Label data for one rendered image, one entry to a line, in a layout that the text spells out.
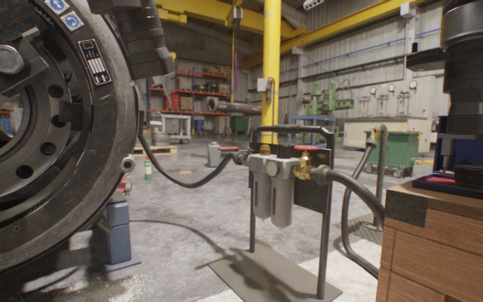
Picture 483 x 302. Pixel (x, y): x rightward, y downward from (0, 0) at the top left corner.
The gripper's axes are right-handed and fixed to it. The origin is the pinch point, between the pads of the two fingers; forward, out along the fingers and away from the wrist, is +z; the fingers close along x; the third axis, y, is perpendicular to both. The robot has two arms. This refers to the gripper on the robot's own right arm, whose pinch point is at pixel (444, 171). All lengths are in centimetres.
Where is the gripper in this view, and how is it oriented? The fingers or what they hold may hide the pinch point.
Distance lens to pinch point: 50.8
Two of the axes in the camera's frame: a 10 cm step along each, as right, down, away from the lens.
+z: -0.2, 9.9, 1.0
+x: 8.1, -0.5, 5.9
